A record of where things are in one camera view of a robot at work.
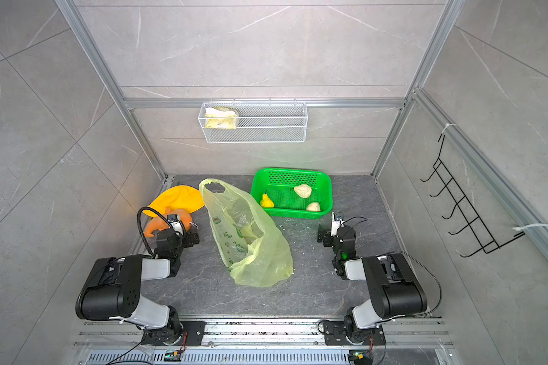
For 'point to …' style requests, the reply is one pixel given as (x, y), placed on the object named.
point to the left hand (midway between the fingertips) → (184, 225)
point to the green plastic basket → (281, 184)
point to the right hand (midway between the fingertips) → (333, 224)
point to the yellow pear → (266, 202)
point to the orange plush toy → (156, 223)
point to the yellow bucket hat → (183, 196)
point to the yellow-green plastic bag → (250, 247)
